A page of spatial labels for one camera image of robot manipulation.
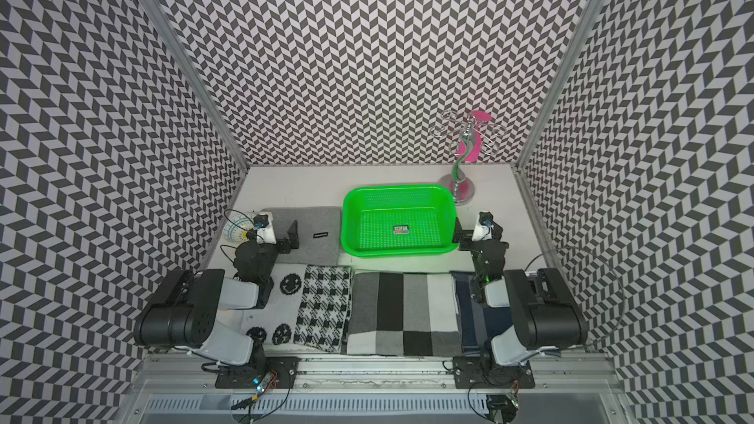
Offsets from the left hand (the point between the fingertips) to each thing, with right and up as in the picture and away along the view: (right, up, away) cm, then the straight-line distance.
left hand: (282, 222), depth 91 cm
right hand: (+59, 0, -1) cm, 59 cm away
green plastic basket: (+36, -1, +11) cm, 38 cm away
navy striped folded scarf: (+58, -27, -12) cm, 65 cm away
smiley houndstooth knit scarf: (+12, -22, -11) cm, 27 cm away
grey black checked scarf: (+38, -25, -10) cm, 46 cm away
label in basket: (+37, -3, +8) cm, 38 cm away
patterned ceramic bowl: (-7, 0, -14) cm, 16 cm away
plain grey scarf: (+11, -3, +1) cm, 12 cm away
